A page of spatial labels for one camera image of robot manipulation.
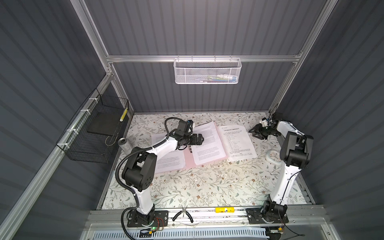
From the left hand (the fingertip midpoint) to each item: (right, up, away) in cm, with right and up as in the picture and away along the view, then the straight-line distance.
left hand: (198, 138), depth 93 cm
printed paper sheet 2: (+9, -7, +3) cm, 12 cm away
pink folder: (-5, -15, -2) cm, 16 cm away
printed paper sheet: (-18, -15, 0) cm, 23 cm away
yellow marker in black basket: (-42, +14, -12) cm, 45 cm away
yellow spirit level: (+13, -35, -18) cm, 41 cm away
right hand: (+39, +3, +8) cm, 40 cm away
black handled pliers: (-8, -36, -18) cm, 40 cm away
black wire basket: (-53, +3, -21) cm, 57 cm away
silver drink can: (-44, -4, -6) cm, 44 cm away
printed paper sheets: (+28, -5, +9) cm, 30 cm away
